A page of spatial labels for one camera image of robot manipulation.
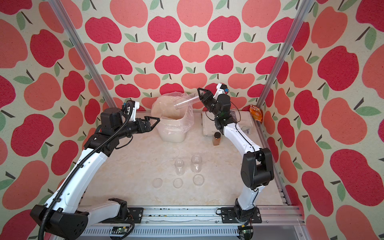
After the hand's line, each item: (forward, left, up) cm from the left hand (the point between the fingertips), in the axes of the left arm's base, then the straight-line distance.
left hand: (155, 123), depth 68 cm
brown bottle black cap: (+10, -34, -26) cm, 44 cm away
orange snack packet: (+35, -67, -27) cm, 80 cm away
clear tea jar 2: (-10, -10, -26) cm, 30 cm away
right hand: (+18, -21, +4) cm, 28 cm away
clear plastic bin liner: (+27, +2, -14) cm, 30 cm away
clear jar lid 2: (-15, -9, -36) cm, 40 cm away
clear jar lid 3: (-16, +2, -35) cm, 38 cm away
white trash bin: (+9, -7, -17) cm, 21 cm away
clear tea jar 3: (-8, -20, -28) cm, 35 cm away
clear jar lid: (-13, -22, -36) cm, 44 cm away
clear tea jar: (+18, -14, -2) cm, 23 cm away
